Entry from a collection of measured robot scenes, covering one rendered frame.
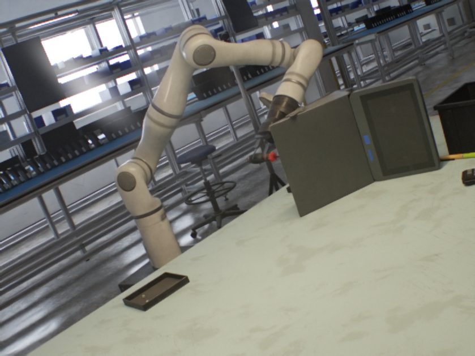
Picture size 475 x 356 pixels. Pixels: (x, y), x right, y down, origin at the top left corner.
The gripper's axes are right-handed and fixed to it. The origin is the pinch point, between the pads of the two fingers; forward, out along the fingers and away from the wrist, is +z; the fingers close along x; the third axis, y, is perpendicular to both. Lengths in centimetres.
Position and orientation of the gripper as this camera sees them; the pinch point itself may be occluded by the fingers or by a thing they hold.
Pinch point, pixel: (256, 161)
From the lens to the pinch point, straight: 142.2
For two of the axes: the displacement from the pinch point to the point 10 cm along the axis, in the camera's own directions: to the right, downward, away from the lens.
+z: -3.7, 8.6, -3.6
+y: 6.5, -0.3, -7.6
